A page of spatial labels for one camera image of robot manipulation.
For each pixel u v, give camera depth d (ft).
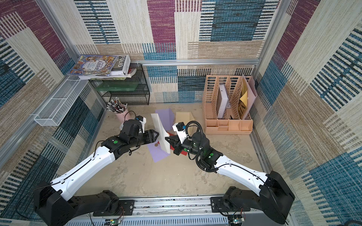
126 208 2.40
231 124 3.29
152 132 2.33
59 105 2.44
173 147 2.25
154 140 2.33
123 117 3.37
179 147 2.14
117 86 3.38
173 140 2.14
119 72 2.60
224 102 3.17
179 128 2.01
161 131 2.34
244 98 2.90
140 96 3.91
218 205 2.39
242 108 3.18
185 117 3.66
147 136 2.26
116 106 3.19
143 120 2.38
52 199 1.24
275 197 1.33
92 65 2.66
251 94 2.77
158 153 3.08
